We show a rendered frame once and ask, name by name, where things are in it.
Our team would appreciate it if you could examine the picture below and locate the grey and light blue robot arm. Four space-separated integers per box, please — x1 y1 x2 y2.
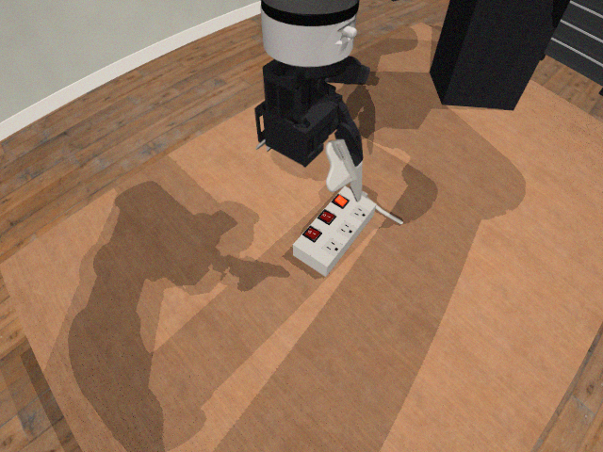
260 0 370 85

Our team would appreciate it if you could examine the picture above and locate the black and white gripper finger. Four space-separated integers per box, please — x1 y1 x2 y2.
325 109 363 202
255 140 271 152

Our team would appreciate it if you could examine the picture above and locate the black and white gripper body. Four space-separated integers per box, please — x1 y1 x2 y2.
254 59 348 168

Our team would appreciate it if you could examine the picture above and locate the white power strip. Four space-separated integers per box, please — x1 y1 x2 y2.
293 186 403 277

